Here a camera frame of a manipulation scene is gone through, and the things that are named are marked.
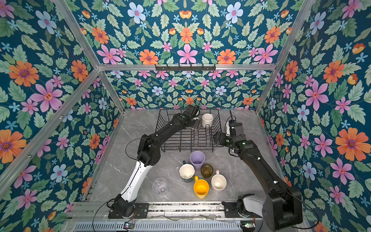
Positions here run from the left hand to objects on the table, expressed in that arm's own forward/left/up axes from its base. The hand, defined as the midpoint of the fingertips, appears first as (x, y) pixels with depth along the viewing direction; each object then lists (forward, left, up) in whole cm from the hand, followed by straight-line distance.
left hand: (197, 120), depth 101 cm
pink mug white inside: (-40, -9, -8) cm, 42 cm away
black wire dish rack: (-10, +6, -9) cm, 15 cm away
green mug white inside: (-34, +9, -5) cm, 36 cm away
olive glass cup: (-34, -3, -8) cm, 35 cm away
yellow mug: (-43, +2, -9) cm, 44 cm away
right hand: (-19, -14, +8) cm, 25 cm away
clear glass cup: (-39, +25, -9) cm, 48 cm away
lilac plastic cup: (-27, +3, -3) cm, 28 cm away
